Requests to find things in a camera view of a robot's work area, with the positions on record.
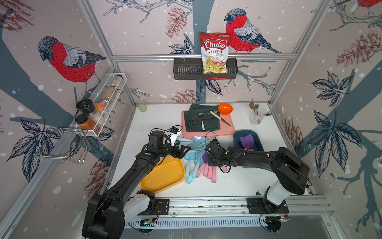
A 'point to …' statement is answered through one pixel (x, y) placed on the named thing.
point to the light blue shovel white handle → (200, 139)
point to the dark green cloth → (199, 112)
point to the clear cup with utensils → (255, 118)
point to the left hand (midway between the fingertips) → (186, 142)
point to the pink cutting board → (225, 129)
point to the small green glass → (142, 105)
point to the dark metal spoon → (200, 114)
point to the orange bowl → (225, 109)
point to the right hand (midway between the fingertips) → (209, 161)
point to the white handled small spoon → (203, 127)
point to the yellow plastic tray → (169, 172)
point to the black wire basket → (192, 69)
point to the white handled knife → (219, 117)
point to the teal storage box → (257, 144)
